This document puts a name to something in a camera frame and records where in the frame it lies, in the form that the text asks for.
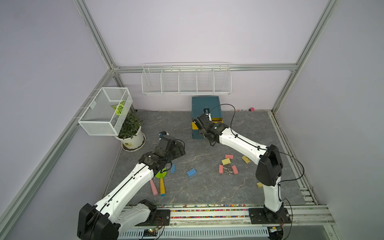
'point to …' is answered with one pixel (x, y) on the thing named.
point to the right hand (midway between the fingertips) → (205, 125)
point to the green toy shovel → (161, 175)
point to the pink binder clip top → (231, 156)
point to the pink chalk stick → (153, 188)
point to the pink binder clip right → (235, 169)
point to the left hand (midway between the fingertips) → (178, 150)
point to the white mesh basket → (106, 113)
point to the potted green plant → (131, 135)
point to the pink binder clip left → (221, 169)
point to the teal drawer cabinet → (199, 103)
